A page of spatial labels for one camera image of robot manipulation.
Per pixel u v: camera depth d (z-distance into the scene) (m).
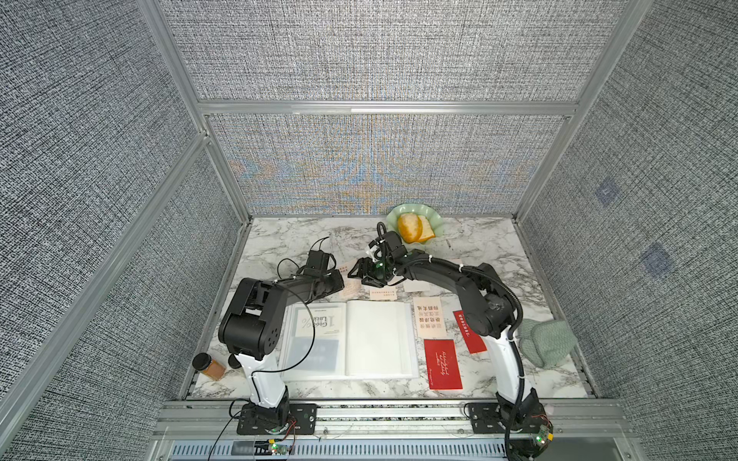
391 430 0.73
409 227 1.07
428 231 1.10
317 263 0.79
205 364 0.74
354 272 0.90
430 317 0.92
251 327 0.50
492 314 0.57
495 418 0.72
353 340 0.87
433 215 1.13
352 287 0.98
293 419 0.73
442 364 0.83
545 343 0.84
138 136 0.69
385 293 0.97
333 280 0.90
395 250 0.80
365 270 0.86
